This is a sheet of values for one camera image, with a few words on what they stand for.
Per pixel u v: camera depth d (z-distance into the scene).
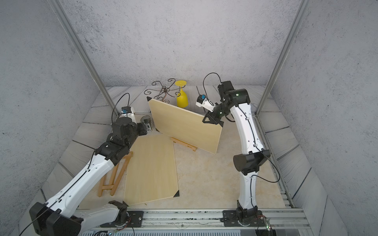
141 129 0.66
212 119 0.66
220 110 0.64
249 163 0.50
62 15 0.73
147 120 0.68
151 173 0.89
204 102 0.66
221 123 0.69
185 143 0.97
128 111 0.62
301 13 0.71
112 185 0.81
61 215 0.39
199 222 0.73
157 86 1.02
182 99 0.98
